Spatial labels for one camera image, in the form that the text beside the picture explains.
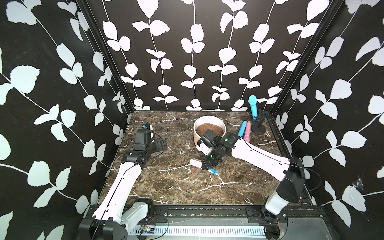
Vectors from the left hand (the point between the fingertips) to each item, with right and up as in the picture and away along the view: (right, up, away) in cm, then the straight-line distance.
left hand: (158, 138), depth 80 cm
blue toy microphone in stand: (+54, +22, +6) cm, 58 cm away
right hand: (+23, -13, -5) cm, 27 cm away
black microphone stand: (+67, +5, +31) cm, 74 cm away
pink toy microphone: (+56, -1, +21) cm, 60 cm away
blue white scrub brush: (+29, -15, -11) cm, 34 cm away
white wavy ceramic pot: (+30, +11, +14) cm, 34 cm away
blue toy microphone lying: (+54, +5, +27) cm, 61 cm away
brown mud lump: (+24, +4, +18) cm, 30 cm away
